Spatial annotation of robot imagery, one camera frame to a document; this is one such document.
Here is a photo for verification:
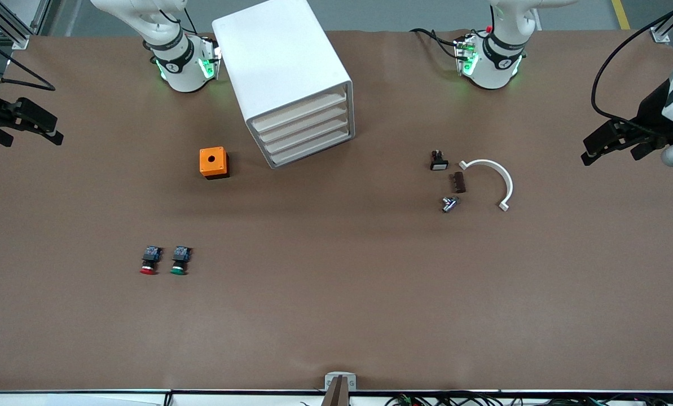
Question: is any aluminium frame profile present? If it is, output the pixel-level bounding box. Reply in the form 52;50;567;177
0;0;52;50

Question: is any cream cabinet drawer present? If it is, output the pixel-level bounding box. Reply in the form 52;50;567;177
256;100;351;145
267;125;354;168
250;87;350;134
262;113;353;157

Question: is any gray camera mount bracket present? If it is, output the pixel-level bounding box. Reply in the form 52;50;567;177
320;372;358;406

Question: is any black arm base cable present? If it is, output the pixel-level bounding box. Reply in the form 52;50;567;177
409;28;461;58

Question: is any red push button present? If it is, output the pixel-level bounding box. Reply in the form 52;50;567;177
139;245;164;276

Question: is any white drawer cabinet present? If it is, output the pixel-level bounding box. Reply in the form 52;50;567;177
212;0;355;170

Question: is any white curved plastic bracket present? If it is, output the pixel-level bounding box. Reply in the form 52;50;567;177
458;159;514;213

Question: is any black cable bundle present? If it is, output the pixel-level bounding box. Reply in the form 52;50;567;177
384;394;673;406

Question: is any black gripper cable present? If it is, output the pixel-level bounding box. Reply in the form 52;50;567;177
0;31;56;92
591;7;673;136

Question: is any orange button enclosure box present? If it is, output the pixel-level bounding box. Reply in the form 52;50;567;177
199;147;230;180

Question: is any white table edge rail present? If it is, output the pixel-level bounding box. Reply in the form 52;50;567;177
0;389;673;406

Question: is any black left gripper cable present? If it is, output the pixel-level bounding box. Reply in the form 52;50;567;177
591;7;673;136

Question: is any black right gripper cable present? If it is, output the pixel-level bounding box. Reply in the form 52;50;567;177
0;31;56;92

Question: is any green push button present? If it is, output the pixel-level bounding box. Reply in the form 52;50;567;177
170;245;193;276

